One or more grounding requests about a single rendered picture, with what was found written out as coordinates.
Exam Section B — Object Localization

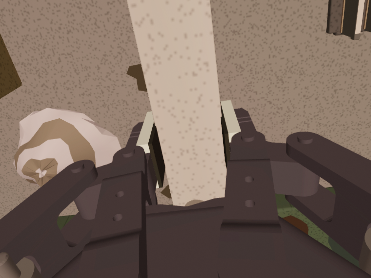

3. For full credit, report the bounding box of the white and tan lumpy ball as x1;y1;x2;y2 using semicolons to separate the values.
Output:
12;107;123;215

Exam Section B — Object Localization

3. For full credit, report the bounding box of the dark brown flat block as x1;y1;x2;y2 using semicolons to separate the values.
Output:
0;32;23;100

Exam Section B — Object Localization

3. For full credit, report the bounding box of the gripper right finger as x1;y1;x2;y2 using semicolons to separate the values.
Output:
220;99;371;263

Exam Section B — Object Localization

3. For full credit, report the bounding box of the green camouflage mat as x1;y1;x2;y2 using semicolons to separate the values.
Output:
57;186;365;266

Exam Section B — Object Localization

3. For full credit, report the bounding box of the beige speckled bar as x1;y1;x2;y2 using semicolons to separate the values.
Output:
126;0;228;208

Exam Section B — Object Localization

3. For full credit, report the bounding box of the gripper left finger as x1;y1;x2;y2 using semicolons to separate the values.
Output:
0;111;167;276

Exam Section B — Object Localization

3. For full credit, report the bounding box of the dark brown angular piece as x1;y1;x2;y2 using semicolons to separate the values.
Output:
126;64;149;93

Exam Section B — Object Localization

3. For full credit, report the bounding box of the dark grey striped rack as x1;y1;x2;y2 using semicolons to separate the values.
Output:
326;0;371;41

